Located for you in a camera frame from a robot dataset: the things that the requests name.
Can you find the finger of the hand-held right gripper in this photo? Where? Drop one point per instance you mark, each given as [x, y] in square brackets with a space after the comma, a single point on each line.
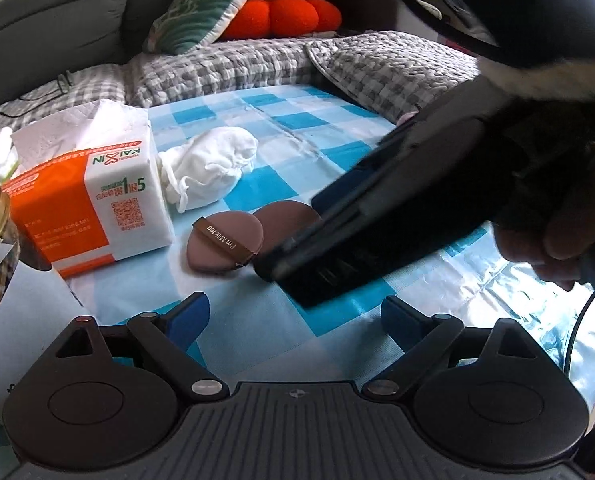
[342, 190]
[367, 250]

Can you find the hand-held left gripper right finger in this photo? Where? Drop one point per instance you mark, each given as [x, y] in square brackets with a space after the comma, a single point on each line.
[402, 320]

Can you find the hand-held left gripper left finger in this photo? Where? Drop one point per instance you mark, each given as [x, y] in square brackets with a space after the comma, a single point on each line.
[190, 320]

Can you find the pink soft toy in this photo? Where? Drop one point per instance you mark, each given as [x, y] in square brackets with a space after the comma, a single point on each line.
[408, 119]

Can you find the person's right hand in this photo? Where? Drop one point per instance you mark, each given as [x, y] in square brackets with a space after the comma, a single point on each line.
[557, 230]

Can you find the blue and white checked tablecloth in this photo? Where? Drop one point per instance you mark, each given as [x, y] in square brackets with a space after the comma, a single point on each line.
[287, 110]

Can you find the orange and white tissue pack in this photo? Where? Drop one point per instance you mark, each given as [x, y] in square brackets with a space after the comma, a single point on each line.
[77, 200]

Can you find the dark side table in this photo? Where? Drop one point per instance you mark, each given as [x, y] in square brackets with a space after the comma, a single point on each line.
[367, 10]

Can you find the orange-red lobed pillow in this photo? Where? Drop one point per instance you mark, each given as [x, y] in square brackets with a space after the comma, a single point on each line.
[287, 15]

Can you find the teal coral-print cushion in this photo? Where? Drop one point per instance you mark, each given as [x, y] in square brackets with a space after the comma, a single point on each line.
[197, 15]

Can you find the dark grey sofa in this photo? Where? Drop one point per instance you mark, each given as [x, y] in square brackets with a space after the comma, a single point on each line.
[52, 25]

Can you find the black thin-frame eyeglasses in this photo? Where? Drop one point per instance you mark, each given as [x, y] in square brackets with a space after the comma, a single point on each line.
[65, 79]

